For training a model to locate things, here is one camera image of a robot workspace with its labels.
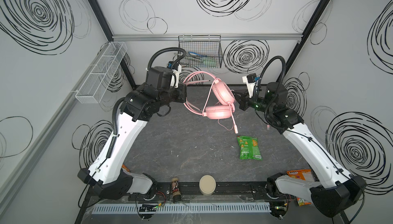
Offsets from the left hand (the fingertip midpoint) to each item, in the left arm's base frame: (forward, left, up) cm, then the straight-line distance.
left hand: (187, 88), depth 62 cm
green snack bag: (-9, -33, -38) cm, 51 cm away
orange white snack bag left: (-22, +34, -39) cm, 56 cm away
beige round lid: (-29, -10, -35) cm, 46 cm away
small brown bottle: (-32, +5, -38) cm, 50 cm away
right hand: (+3, -19, -5) cm, 20 cm away
